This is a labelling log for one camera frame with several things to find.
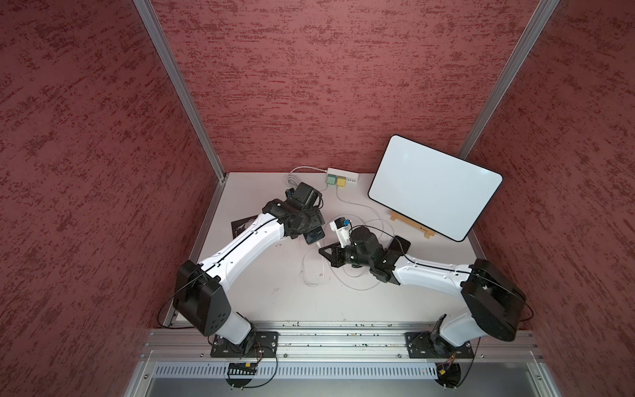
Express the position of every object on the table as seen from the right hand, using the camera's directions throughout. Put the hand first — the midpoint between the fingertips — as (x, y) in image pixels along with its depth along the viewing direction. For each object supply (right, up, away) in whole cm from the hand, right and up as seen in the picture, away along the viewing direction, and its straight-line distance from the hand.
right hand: (319, 256), depth 81 cm
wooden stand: (+33, +12, +20) cm, 40 cm away
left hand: (-3, +10, +1) cm, 10 cm away
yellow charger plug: (+10, +28, +36) cm, 47 cm away
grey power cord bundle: (-3, +34, +41) cm, 54 cm away
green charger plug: (+5, +28, +37) cm, 47 cm away
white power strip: (+15, +29, +37) cm, 49 cm away
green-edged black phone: (+33, 0, +19) cm, 38 cm away
